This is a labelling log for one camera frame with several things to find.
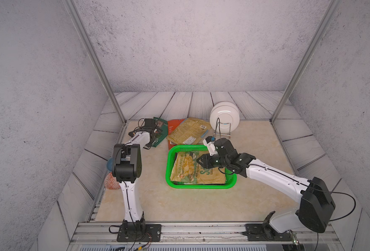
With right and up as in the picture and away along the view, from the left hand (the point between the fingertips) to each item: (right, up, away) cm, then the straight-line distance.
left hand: (143, 138), depth 103 cm
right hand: (+35, -10, -25) cm, 44 cm away
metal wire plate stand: (+55, +2, +7) cm, 55 cm away
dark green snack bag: (+10, +5, +8) cm, 14 cm away
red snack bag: (+17, +9, +14) cm, 24 cm away
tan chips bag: (+30, +5, +9) cm, 32 cm away
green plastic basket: (+52, -21, -19) cm, 60 cm away
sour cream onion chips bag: (+29, -17, -16) cm, 37 cm away
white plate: (+53, +14, +1) cm, 55 cm away
